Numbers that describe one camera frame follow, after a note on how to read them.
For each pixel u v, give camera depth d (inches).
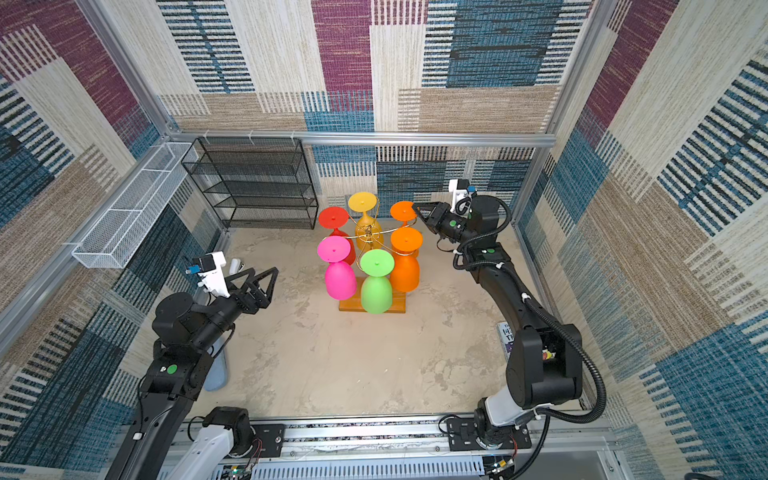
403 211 30.5
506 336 35.0
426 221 28.5
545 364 17.2
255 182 43.5
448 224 27.4
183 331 19.6
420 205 30.1
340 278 29.3
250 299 23.5
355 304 38.2
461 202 28.1
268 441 29.1
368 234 29.3
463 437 28.7
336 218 29.4
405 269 29.9
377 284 28.0
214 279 22.8
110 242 27.6
